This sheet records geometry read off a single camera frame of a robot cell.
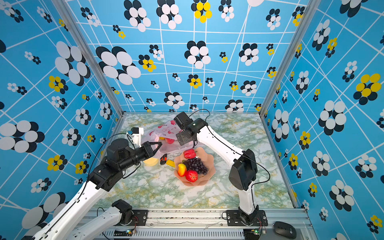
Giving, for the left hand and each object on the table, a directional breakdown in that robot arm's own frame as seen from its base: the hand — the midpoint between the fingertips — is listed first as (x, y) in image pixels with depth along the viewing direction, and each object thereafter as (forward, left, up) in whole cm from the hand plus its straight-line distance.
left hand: (163, 143), depth 67 cm
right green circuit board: (-31, -42, -31) cm, 61 cm away
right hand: (+14, -12, -12) cm, 22 cm away
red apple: (-6, -13, -23) cm, 27 cm away
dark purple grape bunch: (+1, -15, -24) cm, 28 cm away
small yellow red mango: (-3, -7, -21) cm, 22 cm away
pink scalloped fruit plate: (+5, -22, -27) cm, 36 cm away
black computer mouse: (-30, -57, -28) cm, 70 cm away
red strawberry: (+7, -11, -22) cm, 26 cm away
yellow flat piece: (+4, +1, -29) cm, 29 cm away
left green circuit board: (-31, +21, -33) cm, 50 cm away
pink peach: (+19, +3, -27) cm, 33 cm away
